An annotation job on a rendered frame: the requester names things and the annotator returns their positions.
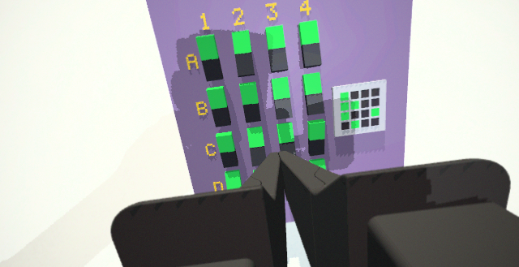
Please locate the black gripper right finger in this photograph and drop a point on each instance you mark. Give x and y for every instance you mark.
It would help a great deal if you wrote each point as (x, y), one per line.
(332, 211)

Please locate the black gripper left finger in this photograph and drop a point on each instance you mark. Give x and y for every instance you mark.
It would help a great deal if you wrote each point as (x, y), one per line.
(247, 222)

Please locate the purple switch panel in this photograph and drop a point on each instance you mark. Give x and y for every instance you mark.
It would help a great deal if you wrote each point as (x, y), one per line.
(325, 80)

